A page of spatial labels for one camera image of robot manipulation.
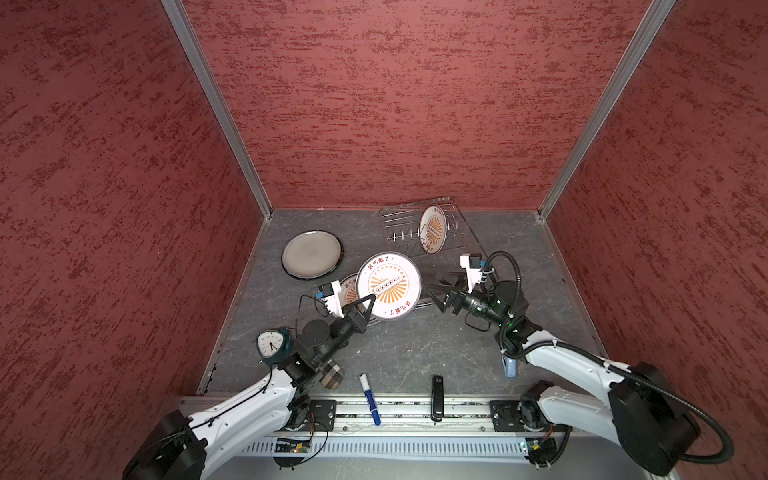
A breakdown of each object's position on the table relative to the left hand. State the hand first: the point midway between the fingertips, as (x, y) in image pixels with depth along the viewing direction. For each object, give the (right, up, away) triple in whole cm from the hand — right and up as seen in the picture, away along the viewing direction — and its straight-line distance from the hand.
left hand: (377, 302), depth 76 cm
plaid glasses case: (-12, -20, +1) cm, 23 cm away
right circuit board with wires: (+41, -36, -4) cm, 55 cm away
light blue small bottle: (+36, -18, +3) cm, 41 cm away
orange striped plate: (+18, +20, +28) cm, 39 cm away
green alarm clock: (-29, -13, +5) cm, 32 cm away
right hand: (+13, +4, -1) cm, 14 cm away
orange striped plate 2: (+4, +5, +1) cm, 7 cm away
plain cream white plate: (-25, +11, +28) cm, 39 cm away
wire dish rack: (+7, +21, +38) cm, 44 cm away
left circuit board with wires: (-21, -35, -4) cm, 41 cm away
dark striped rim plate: (-25, +11, +28) cm, 39 cm away
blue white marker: (-2, -25, 0) cm, 25 cm away
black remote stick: (+16, -26, +2) cm, 31 cm away
